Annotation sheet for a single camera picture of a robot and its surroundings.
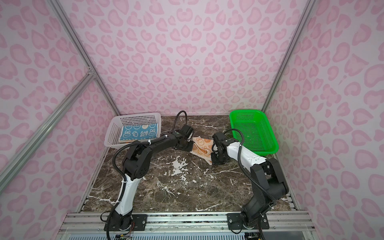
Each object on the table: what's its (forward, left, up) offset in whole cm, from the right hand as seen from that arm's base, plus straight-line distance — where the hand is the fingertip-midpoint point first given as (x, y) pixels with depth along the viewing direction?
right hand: (216, 161), depth 88 cm
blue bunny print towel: (+23, +52, -3) cm, 57 cm away
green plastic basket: (+24, -32, -6) cm, 40 cm away
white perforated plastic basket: (+26, +69, +3) cm, 73 cm away
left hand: (+12, +15, -4) cm, 20 cm away
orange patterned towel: (+10, +8, -3) cm, 14 cm away
